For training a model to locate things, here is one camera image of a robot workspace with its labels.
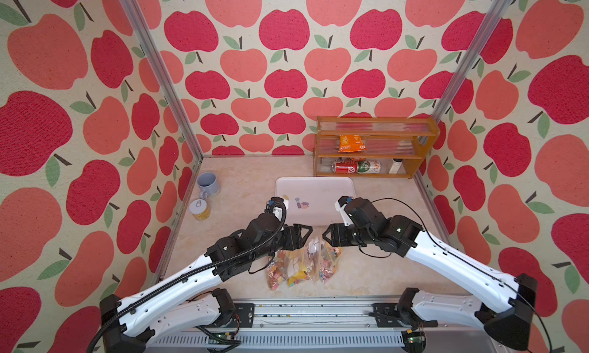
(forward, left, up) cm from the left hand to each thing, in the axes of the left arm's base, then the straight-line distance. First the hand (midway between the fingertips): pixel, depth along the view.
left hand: (307, 236), depth 67 cm
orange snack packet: (+47, -21, -5) cm, 52 cm away
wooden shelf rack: (+60, -37, -18) cm, 73 cm away
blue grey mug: (+33, +41, -16) cm, 55 cm away
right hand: (+2, -8, -6) cm, 10 cm away
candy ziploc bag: (-3, +9, -20) cm, 23 cm away
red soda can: (+44, -21, -16) cm, 51 cm away
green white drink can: (+44, -32, -16) cm, 56 cm away
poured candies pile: (+26, -1, -23) cm, 35 cm away
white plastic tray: (+31, -5, -26) cm, 41 cm away
